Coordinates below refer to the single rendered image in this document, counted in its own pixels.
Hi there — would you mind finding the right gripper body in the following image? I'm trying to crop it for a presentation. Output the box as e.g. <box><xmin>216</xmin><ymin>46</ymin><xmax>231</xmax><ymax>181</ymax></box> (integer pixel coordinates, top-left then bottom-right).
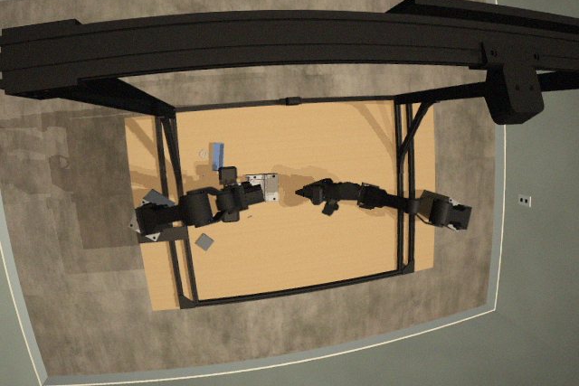
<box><xmin>218</xmin><ymin>166</ymin><xmax>240</xmax><ymax>222</ymax></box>

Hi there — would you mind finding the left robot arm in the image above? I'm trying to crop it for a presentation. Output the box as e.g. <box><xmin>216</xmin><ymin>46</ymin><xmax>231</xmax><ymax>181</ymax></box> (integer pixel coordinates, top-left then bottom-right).
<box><xmin>322</xmin><ymin>182</ymin><xmax>472</xmax><ymax>230</ymax></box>

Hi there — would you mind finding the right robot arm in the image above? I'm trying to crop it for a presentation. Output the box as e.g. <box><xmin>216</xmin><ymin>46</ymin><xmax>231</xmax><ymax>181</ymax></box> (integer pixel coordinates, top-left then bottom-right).
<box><xmin>135</xmin><ymin>182</ymin><xmax>265</xmax><ymax>237</ymax></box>

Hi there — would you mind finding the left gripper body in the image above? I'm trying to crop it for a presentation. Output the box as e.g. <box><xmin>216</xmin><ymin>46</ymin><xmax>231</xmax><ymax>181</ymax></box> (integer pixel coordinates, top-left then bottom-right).
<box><xmin>313</xmin><ymin>178</ymin><xmax>343</xmax><ymax>205</ymax></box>

